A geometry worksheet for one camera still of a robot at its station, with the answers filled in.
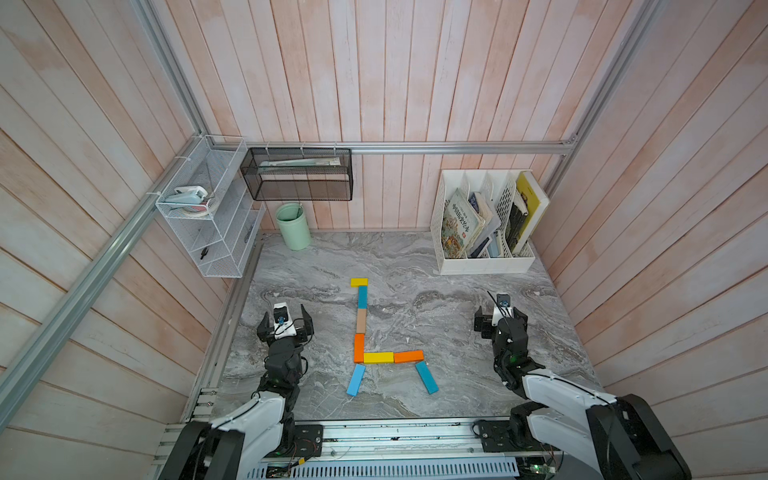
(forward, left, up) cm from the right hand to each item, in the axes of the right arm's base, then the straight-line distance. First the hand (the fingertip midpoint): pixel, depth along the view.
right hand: (498, 305), depth 88 cm
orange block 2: (-13, +27, -8) cm, 31 cm away
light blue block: (-20, +42, -8) cm, 48 cm away
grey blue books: (+23, -2, +2) cm, 24 cm away
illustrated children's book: (+28, +8, +7) cm, 30 cm away
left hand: (-5, +63, +4) cm, 63 cm away
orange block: (-11, +42, -9) cm, 45 cm away
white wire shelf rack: (+5, +78, +21) cm, 81 cm away
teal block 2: (-19, +22, -9) cm, 30 cm away
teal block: (+9, +42, -9) cm, 44 cm away
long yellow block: (-14, +36, -8) cm, 39 cm away
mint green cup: (+29, +67, +6) cm, 74 cm away
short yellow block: (+13, +44, -8) cm, 47 cm away
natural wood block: (-2, +42, -8) cm, 43 cm away
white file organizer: (+43, -9, +10) cm, 45 cm away
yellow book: (+28, -13, +17) cm, 35 cm away
